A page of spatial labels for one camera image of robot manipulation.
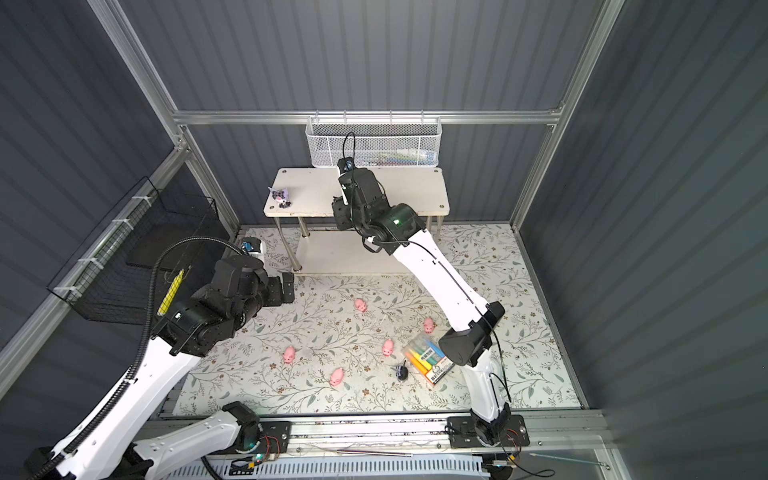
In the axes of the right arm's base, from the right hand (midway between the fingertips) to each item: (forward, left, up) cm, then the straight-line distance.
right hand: (345, 205), depth 72 cm
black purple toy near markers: (-29, -13, -34) cm, 47 cm away
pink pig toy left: (-23, +20, -37) cm, 48 cm away
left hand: (-15, +16, -8) cm, 24 cm away
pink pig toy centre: (-21, -9, -37) cm, 43 cm away
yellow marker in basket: (-18, +42, -11) cm, 47 cm away
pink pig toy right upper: (-13, -22, -38) cm, 46 cm away
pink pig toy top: (-7, 0, -37) cm, 38 cm away
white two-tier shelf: (+8, +14, -5) cm, 17 cm away
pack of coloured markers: (-24, -21, -38) cm, 50 cm away
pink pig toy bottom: (-29, +5, -38) cm, 48 cm away
